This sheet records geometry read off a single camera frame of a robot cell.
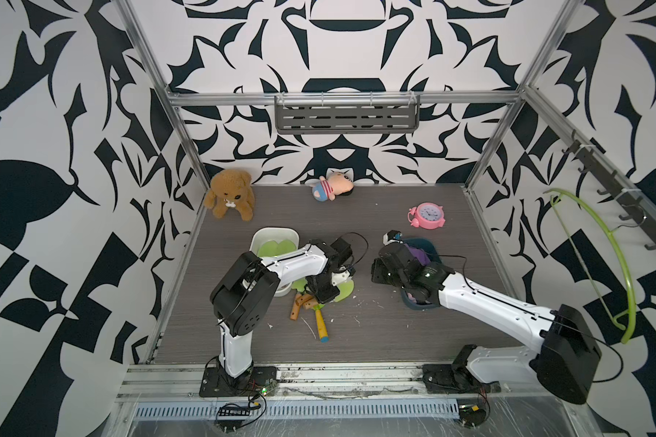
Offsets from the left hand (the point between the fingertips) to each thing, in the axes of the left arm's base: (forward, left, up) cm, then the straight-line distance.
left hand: (322, 290), depth 90 cm
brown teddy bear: (+31, +30, +17) cm, 47 cm away
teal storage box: (+9, -38, +4) cm, 40 cm away
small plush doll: (+42, -6, +5) cm, 43 cm away
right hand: (+3, -15, +11) cm, 19 cm away
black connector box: (-34, -38, -3) cm, 51 cm away
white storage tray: (+20, +20, +4) cm, 29 cm away
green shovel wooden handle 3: (-3, +6, +11) cm, 13 cm away
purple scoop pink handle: (+11, -35, +1) cm, 36 cm away
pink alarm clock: (+29, -42, +1) cm, 51 cm away
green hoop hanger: (-20, -65, +23) cm, 72 cm away
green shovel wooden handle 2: (+17, +13, +1) cm, 21 cm away
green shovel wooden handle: (+17, +21, -1) cm, 27 cm away
